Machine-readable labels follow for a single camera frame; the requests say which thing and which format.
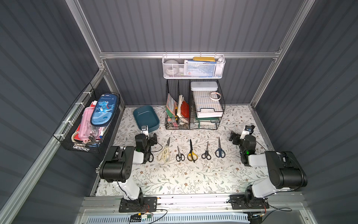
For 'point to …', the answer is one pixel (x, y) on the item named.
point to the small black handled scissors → (179, 156)
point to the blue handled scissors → (220, 152)
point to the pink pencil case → (86, 128)
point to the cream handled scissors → (165, 155)
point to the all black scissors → (149, 153)
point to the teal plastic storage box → (146, 115)
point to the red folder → (185, 109)
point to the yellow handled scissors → (190, 155)
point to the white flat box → (203, 86)
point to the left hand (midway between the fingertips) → (148, 133)
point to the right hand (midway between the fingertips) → (242, 132)
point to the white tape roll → (215, 99)
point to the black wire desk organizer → (193, 104)
